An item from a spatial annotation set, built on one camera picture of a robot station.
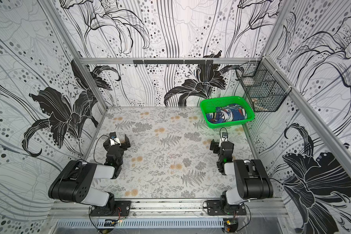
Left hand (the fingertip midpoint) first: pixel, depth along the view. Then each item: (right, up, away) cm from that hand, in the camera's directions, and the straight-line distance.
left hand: (120, 138), depth 91 cm
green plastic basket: (+61, +24, +28) cm, 72 cm away
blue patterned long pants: (+74, +17, +11) cm, 77 cm away
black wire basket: (+91, +31, -3) cm, 96 cm away
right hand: (+66, -1, +3) cm, 66 cm away
